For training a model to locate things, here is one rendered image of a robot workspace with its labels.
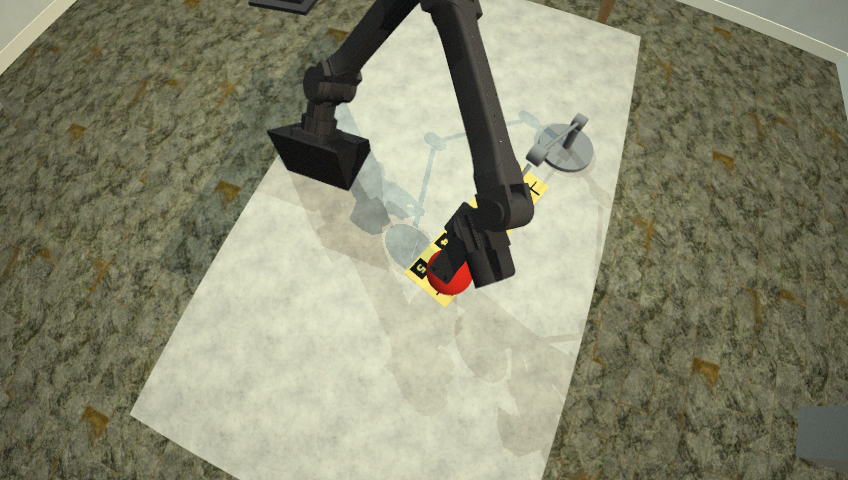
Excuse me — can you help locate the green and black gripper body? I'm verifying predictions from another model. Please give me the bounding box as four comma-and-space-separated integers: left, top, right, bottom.
444, 202, 472, 231

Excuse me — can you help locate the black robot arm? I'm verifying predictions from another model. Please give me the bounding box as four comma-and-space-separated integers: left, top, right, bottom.
291, 0, 535, 289

